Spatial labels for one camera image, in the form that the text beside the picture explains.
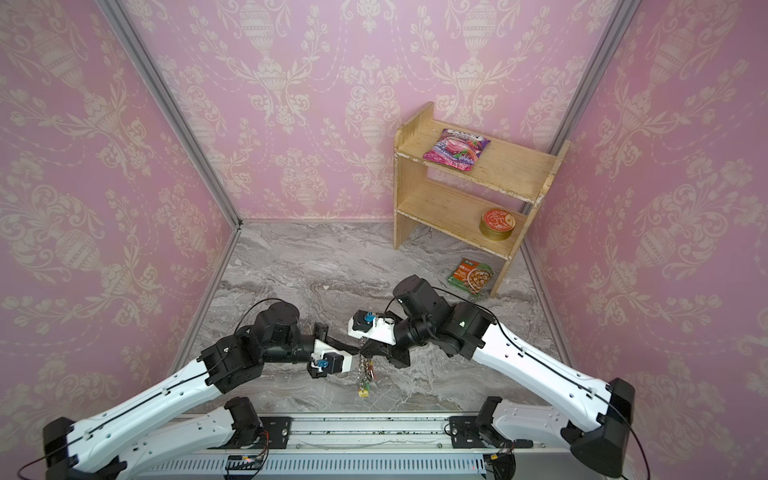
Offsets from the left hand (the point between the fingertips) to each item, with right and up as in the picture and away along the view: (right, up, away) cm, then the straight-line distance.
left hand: (355, 345), depth 66 cm
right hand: (+3, 0, -1) cm, 3 cm away
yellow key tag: (+2, -11, 0) cm, 11 cm away
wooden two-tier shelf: (+39, +44, +47) cm, 76 cm away
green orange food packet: (+36, +12, +37) cm, 53 cm away
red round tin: (+39, +29, +21) cm, 53 cm away
